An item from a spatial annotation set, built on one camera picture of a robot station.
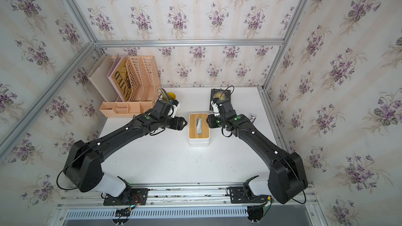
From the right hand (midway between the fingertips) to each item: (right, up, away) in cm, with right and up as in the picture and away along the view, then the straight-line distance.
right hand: (211, 119), depth 83 cm
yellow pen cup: (-25, +14, +19) cm, 34 cm away
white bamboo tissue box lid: (-10, -7, +1) cm, 13 cm away
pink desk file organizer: (-54, +26, +31) cm, 68 cm away
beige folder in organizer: (-65, +26, +5) cm, 70 cm away
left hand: (-15, -2, 0) cm, 15 cm away
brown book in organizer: (-55, +23, +13) cm, 61 cm away
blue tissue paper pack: (-7, -4, +5) cm, 10 cm away
